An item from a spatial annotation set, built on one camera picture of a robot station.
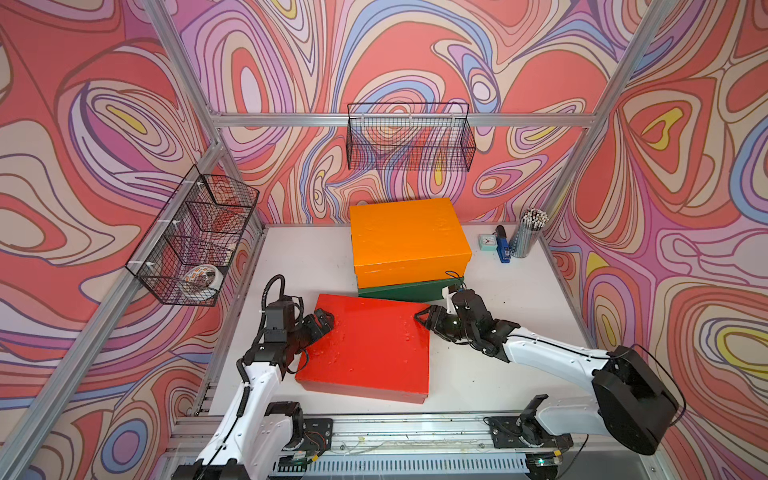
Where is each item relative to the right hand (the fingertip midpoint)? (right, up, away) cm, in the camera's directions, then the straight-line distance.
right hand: (420, 328), depth 83 cm
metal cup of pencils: (+38, +31, +14) cm, 51 cm away
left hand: (-27, +1, 0) cm, 27 cm away
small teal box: (+29, +25, +28) cm, 47 cm away
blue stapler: (+34, +24, +27) cm, 49 cm away
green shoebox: (-1, +10, +3) cm, 10 cm away
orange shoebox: (-5, +25, +5) cm, 26 cm away
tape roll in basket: (-53, +14, -14) cm, 57 cm away
